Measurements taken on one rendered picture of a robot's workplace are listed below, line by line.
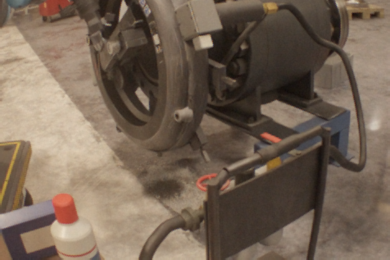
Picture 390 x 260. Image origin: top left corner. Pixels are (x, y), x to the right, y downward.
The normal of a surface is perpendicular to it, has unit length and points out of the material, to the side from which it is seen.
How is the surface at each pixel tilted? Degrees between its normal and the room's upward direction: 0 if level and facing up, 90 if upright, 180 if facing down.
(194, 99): 105
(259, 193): 90
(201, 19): 68
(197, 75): 91
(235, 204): 90
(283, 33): 83
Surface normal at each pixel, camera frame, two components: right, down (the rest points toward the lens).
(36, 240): 0.56, 0.43
